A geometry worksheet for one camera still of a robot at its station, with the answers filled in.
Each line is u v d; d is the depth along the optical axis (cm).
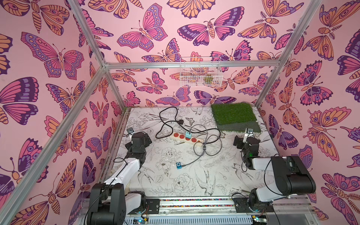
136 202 63
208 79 95
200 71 95
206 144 92
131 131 75
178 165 88
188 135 95
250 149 71
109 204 41
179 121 108
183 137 99
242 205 73
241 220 70
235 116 112
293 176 46
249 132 81
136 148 67
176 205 75
